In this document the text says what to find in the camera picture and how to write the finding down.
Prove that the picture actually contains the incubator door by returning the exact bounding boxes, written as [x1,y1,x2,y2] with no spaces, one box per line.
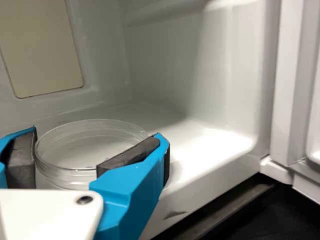
[259,0,320,205]

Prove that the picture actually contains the petri dish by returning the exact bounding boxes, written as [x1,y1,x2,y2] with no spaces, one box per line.
[33,118,151,191]

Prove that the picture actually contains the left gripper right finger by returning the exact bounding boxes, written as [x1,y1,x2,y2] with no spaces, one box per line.
[89,132,172,240]

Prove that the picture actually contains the black platform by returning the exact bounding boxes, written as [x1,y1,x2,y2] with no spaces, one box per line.
[199,186,320,240]
[151,181,280,240]

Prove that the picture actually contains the white incubator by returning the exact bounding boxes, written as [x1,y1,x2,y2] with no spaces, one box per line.
[0,0,283,240]

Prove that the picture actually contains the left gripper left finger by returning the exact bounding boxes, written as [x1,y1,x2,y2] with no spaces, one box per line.
[0,125,38,190]

